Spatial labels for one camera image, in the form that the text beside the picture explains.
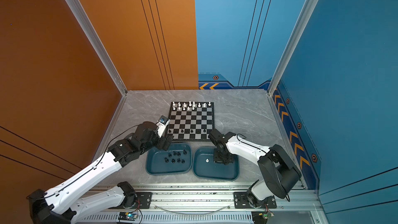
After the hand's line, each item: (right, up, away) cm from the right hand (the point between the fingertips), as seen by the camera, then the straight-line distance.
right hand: (218, 162), depth 85 cm
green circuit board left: (-42, -19, -14) cm, 48 cm away
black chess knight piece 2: (-22, +1, 0) cm, 22 cm away
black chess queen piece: (-19, +5, +2) cm, 19 cm away
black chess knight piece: (-24, +4, +2) cm, 25 cm away
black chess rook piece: (-27, +3, +2) cm, 27 cm away
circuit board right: (+19, -20, -14) cm, 31 cm away
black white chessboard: (-16, +21, +17) cm, 31 cm away
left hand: (-27, +19, -8) cm, 34 cm away
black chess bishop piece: (-22, +4, +2) cm, 22 cm away
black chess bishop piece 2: (-25, +1, 0) cm, 25 cm away
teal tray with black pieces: (-35, 0, +1) cm, 35 cm away
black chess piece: (-28, +1, 0) cm, 28 cm away
